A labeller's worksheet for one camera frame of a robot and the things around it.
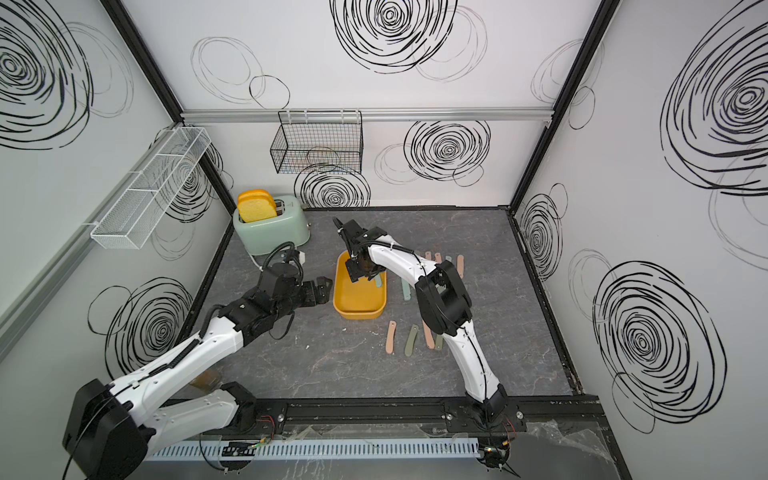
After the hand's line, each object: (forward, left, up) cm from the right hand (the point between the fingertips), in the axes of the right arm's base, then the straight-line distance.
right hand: (365, 270), depth 96 cm
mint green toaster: (+13, +26, +7) cm, 30 cm away
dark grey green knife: (-20, -15, -6) cm, 26 cm away
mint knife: (-4, -13, -5) cm, 15 cm away
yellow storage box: (-8, +1, -4) cm, 9 cm away
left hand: (-11, +11, +10) cm, 18 cm away
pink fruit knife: (-19, -9, -5) cm, 22 cm away
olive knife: (-21, -23, -5) cm, 31 cm away
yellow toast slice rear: (+14, +34, +18) cm, 41 cm away
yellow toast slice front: (+13, +38, +12) cm, 42 cm away
